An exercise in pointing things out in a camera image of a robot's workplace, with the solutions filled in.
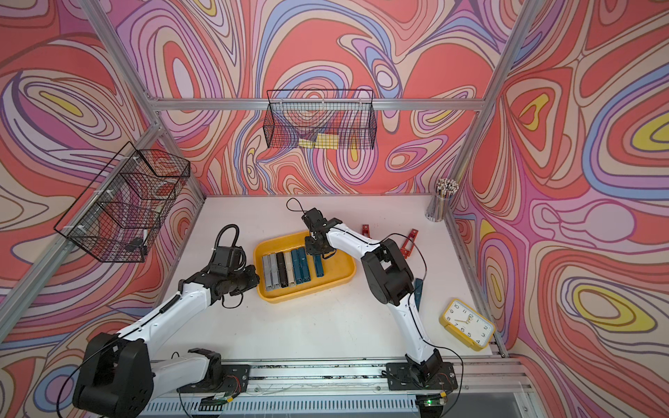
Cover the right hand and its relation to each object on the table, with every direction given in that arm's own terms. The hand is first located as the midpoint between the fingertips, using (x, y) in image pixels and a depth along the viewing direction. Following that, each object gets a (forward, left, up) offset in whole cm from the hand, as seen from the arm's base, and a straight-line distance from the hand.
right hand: (316, 254), depth 99 cm
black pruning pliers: (-7, +12, +1) cm, 14 cm away
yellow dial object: (-28, -48, 0) cm, 56 cm away
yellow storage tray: (-6, -9, -1) cm, 10 cm away
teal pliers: (-9, +4, +2) cm, 10 cm away
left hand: (-12, +17, +5) cm, 22 cm away
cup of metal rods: (+17, -51, +15) cm, 56 cm away
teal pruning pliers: (-2, +7, +2) cm, 8 cm away
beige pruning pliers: (-5, +9, +2) cm, 11 cm away
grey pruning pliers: (-8, +17, +2) cm, 19 cm away
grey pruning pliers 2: (-8, +15, +1) cm, 17 cm away
